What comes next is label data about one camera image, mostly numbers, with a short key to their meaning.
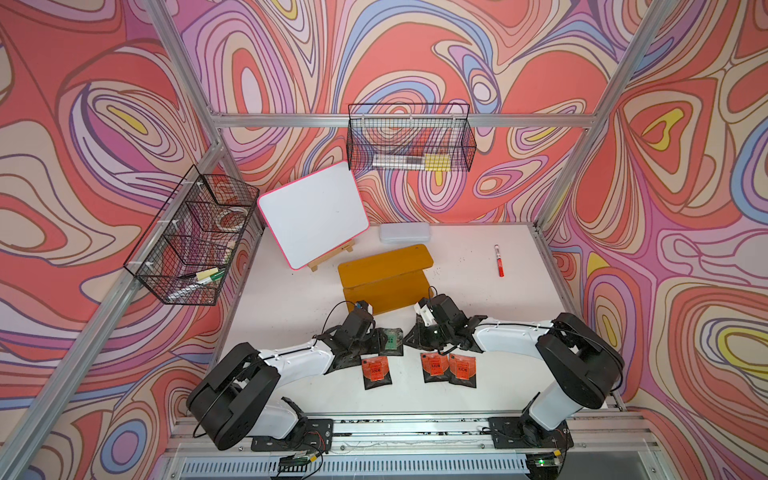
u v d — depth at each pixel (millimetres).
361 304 818
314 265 1024
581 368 454
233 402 425
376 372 822
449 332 697
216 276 721
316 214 1046
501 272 1048
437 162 821
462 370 840
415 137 959
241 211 879
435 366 845
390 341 885
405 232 1170
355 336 694
